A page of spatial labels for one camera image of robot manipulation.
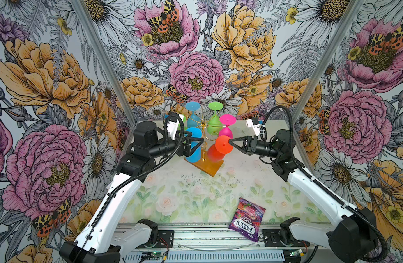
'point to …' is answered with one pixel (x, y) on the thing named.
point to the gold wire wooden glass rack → (209, 167)
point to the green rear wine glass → (214, 123)
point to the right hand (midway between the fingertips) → (229, 146)
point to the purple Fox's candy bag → (246, 219)
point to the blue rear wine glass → (193, 119)
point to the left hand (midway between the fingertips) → (196, 142)
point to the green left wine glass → (185, 126)
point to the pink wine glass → (226, 120)
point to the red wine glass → (221, 147)
